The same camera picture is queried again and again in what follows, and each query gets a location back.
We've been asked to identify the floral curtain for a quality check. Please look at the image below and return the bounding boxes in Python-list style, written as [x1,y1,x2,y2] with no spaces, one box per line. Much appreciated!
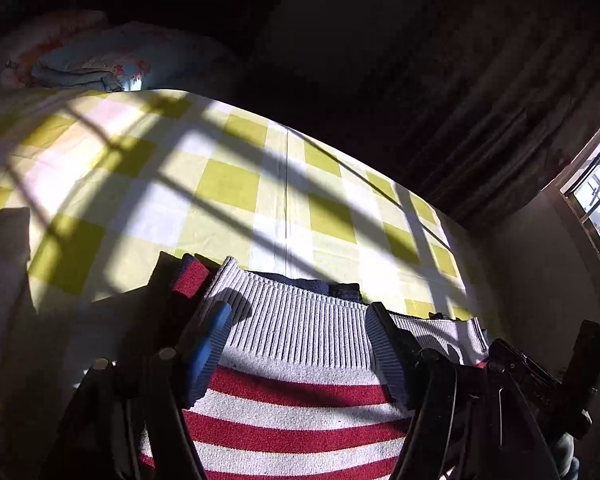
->
[380,0,600,233]

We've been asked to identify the yellow checked bed sheet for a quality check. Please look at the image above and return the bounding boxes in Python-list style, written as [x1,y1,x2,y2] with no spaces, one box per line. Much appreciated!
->
[0,87,473,411]

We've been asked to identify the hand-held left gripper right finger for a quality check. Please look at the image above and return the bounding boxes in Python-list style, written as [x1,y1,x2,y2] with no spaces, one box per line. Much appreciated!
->
[365,302,557,480]

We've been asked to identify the light blue pillow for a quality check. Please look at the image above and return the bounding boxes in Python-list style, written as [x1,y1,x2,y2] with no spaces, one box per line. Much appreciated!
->
[30,25,237,94]

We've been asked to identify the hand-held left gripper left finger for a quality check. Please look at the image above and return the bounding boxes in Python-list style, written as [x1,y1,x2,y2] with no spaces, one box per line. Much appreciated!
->
[40,300,233,480]

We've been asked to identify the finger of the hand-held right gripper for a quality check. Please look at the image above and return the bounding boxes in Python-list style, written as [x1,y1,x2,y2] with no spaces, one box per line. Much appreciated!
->
[489,338,564,407]

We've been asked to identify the dark wooden headboard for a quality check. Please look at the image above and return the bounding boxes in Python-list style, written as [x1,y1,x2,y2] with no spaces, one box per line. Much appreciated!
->
[80,0,292,56]

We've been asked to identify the orange print pillow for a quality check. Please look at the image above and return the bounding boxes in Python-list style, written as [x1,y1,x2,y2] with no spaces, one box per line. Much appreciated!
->
[0,10,112,87]

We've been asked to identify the red white striped sweater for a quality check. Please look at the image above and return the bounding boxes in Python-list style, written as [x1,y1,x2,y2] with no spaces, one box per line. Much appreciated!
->
[137,255,491,480]

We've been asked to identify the barred window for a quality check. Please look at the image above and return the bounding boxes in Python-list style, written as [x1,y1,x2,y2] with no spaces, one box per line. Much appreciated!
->
[559,102,600,292]

